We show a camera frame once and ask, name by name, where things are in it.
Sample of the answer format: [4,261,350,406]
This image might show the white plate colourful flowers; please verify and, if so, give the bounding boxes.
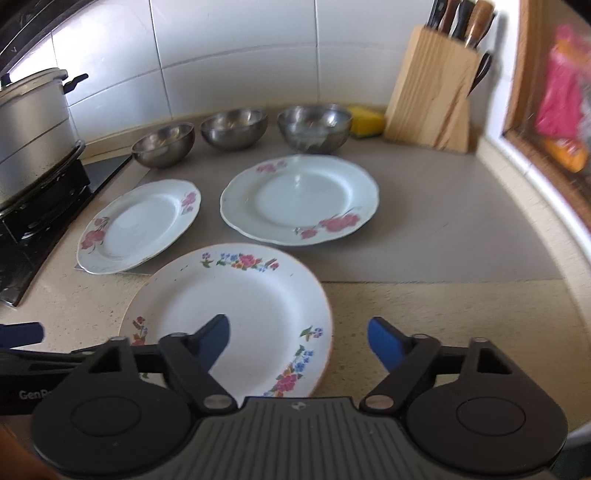
[119,243,332,401]

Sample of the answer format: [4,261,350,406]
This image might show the small white plate pink flowers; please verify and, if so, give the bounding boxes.
[76,179,201,275]

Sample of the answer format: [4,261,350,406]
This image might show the large white plate pink flowers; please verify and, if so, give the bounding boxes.
[219,154,380,247]

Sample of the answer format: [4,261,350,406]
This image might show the steel bowl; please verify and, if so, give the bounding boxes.
[200,108,269,151]
[131,122,195,169]
[276,104,353,154]

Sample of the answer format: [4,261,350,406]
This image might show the person left hand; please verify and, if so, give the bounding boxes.
[0,426,58,480]

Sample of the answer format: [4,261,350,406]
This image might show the black gas stove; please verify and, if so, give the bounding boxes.
[1,155,131,307]

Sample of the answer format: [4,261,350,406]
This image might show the aluminium pressure cooker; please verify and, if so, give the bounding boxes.
[0,68,88,206]

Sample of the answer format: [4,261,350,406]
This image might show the yellow green sponge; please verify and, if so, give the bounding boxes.
[348,106,386,139]

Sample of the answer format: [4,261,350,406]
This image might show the wooden knife block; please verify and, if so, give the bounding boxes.
[383,26,481,154]

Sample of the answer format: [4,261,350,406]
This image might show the black range hood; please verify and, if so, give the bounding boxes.
[0,0,92,74]

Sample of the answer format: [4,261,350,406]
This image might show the black scissors handle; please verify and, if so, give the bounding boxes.
[469,51,493,93]

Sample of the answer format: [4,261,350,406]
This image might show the brown handled knife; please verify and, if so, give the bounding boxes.
[439,0,461,35]

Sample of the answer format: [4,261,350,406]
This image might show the black handled knife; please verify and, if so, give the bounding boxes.
[426,0,448,30]

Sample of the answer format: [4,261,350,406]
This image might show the wooden ribbed handle knife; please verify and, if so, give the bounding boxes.
[465,0,495,49]

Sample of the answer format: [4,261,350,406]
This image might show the dark handled knife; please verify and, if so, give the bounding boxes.
[451,0,475,41]

